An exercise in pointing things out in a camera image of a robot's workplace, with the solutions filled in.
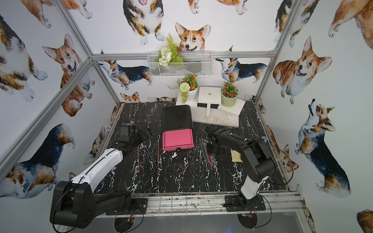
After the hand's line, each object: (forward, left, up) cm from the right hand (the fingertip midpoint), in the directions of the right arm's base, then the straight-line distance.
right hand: (211, 152), depth 91 cm
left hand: (+9, +40, +13) cm, 43 cm away
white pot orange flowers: (+29, +14, +29) cm, 43 cm away
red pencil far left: (-4, +45, -1) cm, 46 cm away
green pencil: (0, +4, -2) cm, 4 cm away
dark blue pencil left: (-3, +37, -1) cm, 38 cm away
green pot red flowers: (+27, -12, +23) cm, 37 cm away
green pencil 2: (-4, -2, -2) cm, 5 cm away
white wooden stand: (+30, +1, +7) cm, 31 cm away
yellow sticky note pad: (-2, -15, -2) cm, 15 cm away
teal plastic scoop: (+10, -37, -2) cm, 38 cm away
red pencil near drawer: (+1, +34, -1) cm, 34 cm away
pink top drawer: (+2, +22, +12) cm, 26 cm away
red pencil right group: (-2, +1, -2) cm, 3 cm away
